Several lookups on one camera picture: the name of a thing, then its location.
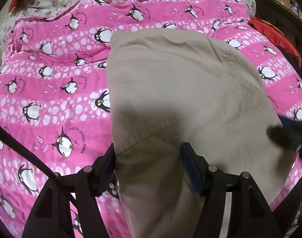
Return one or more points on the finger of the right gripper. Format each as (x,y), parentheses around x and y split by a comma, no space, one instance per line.
(289,124)
(285,137)

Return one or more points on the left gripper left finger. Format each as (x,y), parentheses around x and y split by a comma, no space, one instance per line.
(103,171)

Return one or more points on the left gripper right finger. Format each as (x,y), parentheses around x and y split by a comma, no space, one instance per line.
(195,166)

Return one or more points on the beige garment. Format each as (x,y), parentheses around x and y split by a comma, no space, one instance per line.
(173,86)

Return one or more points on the pink penguin print blanket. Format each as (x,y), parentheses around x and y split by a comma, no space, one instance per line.
(55,101)

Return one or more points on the red pillow right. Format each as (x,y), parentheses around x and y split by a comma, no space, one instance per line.
(275,36)

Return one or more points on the dark wooden headboard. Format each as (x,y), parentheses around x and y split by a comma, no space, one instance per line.
(284,19)

